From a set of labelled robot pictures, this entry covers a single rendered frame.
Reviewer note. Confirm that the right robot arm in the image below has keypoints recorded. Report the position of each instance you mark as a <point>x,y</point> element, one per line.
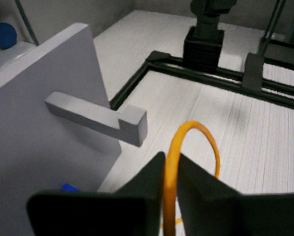
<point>207,22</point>

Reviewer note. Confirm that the orange cable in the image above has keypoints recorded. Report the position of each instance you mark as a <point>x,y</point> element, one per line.
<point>169,221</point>

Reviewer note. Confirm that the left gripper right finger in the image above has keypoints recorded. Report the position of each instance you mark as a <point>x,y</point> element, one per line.
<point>210,207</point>

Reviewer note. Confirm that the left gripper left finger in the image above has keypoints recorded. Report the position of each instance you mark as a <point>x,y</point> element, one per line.
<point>80,213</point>

